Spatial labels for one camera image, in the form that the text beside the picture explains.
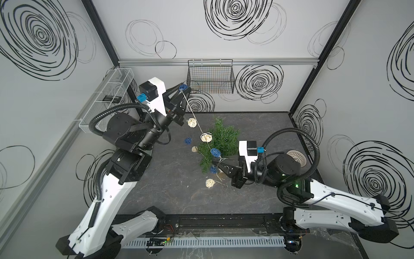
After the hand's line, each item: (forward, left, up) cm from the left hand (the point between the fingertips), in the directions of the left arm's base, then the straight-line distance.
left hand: (184, 85), depth 44 cm
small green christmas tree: (+3, -14, -29) cm, 32 cm away
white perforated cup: (+12, -60, -56) cm, 83 cm away
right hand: (-15, -9, -17) cm, 24 cm away
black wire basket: (+73, -7, -43) cm, 85 cm away
